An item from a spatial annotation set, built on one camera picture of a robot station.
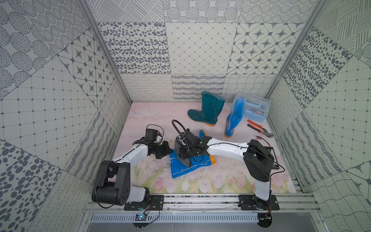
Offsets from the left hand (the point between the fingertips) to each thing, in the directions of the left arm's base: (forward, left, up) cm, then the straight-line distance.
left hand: (176, 151), depth 86 cm
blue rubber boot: (+11, -33, +20) cm, 40 cm away
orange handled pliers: (+21, -61, -7) cm, 65 cm away
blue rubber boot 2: (-9, -2, -2) cm, 9 cm away
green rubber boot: (+25, -22, +15) cm, 36 cm away
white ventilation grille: (-32, -2, -7) cm, 33 cm away
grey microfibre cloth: (-8, -5, +3) cm, 10 cm away
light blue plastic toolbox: (+32, -55, +5) cm, 64 cm away
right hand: (-2, -4, -1) cm, 4 cm away
